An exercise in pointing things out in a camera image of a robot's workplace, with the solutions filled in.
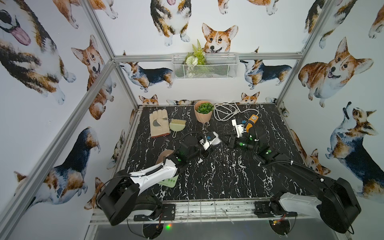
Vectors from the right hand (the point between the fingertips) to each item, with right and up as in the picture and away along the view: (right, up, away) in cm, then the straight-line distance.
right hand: (217, 137), depth 74 cm
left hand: (0, -1, +4) cm, 4 cm away
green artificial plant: (-5, +16, +26) cm, 32 cm away
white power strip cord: (+9, +15, +39) cm, 43 cm away
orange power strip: (+30, +9, +35) cm, 47 cm away
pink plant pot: (-7, +10, +32) cm, 34 cm away
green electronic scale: (-26, -26, +8) cm, 37 cm away
